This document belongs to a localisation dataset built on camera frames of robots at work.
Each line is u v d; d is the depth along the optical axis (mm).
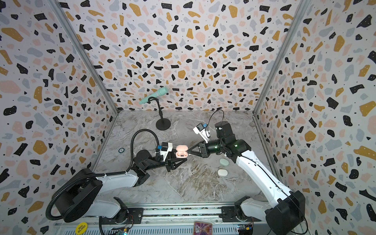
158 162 668
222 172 883
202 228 696
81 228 698
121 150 974
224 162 925
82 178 450
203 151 605
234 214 745
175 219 733
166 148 637
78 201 416
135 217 734
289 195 405
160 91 874
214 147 615
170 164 671
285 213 377
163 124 1129
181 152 710
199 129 638
